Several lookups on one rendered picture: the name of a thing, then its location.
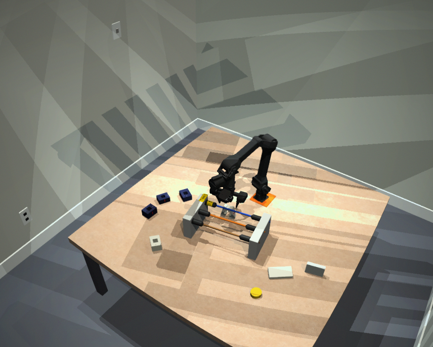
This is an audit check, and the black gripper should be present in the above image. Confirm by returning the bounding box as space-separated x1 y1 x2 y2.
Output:
209 181 248 208

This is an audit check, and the yellow short cylinder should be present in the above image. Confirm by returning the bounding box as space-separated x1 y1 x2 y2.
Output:
250 287 262 299

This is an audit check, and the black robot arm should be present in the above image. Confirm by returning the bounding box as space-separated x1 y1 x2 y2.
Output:
208 134 278 203

